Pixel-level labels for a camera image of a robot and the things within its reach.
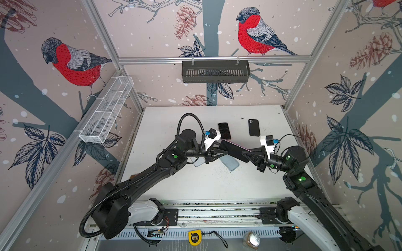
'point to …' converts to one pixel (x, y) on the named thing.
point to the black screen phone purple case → (234, 150)
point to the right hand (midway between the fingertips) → (241, 155)
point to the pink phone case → (224, 129)
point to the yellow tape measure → (194, 237)
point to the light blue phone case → (231, 162)
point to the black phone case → (254, 129)
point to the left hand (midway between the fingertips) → (225, 151)
